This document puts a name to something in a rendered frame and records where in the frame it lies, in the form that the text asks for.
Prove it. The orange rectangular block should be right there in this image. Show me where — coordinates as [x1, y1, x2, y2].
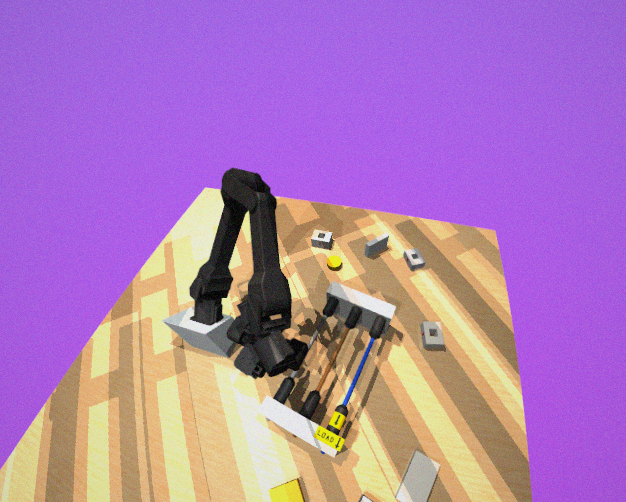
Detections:
[269, 478, 305, 502]

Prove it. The short yellow cylinder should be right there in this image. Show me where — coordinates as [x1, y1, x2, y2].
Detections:
[327, 256, 342, 270]

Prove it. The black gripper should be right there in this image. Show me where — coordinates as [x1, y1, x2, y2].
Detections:
[227, 315, 308, 371]

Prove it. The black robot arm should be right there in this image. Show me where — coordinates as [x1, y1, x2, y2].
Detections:
[189, 167, 295, 379]

